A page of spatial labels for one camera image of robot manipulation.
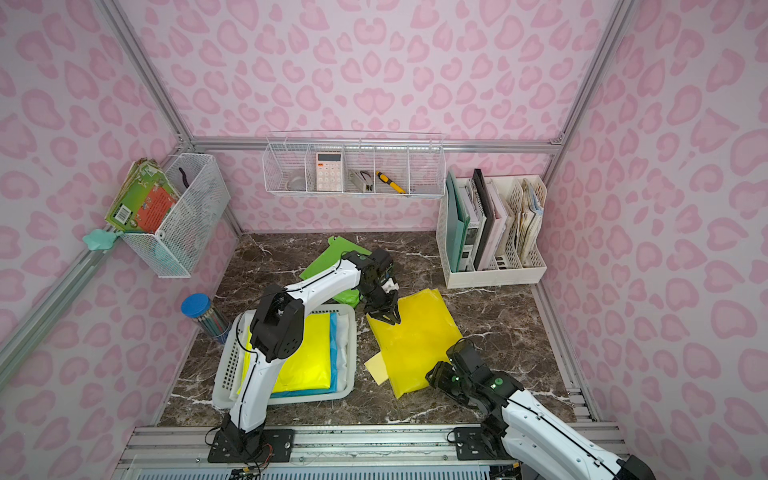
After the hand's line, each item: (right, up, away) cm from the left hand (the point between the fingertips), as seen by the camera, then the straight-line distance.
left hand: (398, 315), depth 89 cm
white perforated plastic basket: (-46, -8, -10) cm, 48 cm away
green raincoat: (-25, +16, +21) cm, 37 cm away
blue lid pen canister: (-51, +5, -13) cm, 53 cm away
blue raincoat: (-17, -15, -12) cm, 26 cm away
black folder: (+25, +28, -4) cm, 38 cm away
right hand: (+9, -16, -7) cm, 20 cm away
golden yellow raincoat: (+7, -8, +1) cm, 11 cm away
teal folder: (+16, +27, -9) cm, 32 cm away
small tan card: (-6, -15, -4) cm, 16 cm away
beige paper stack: (+40, +30, +1) cm, 50 cm away
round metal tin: (-33, +41, +6) cm, 52 cm away
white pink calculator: (-22, +45, +6) cm, 50 cm away
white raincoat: (-16, -7, -4) cm, 18 cm away
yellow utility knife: (-1, +40, +8) cm, 41 cm away
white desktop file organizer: (+26, +25, -4) cm, 36 cm away
